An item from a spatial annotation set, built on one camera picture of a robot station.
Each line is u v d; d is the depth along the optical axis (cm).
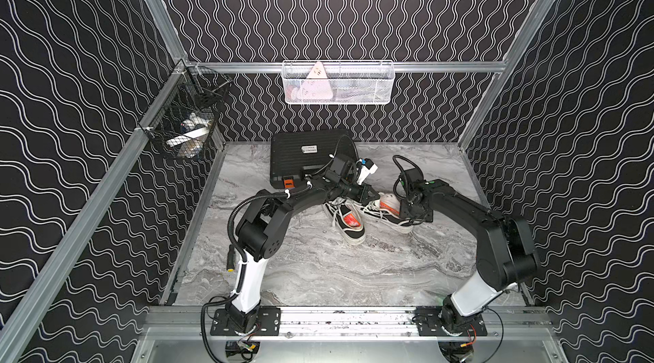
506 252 47
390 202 95
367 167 83
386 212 88
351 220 92
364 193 80
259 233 53
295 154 108
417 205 68
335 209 92
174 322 76
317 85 90
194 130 75
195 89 98
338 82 135
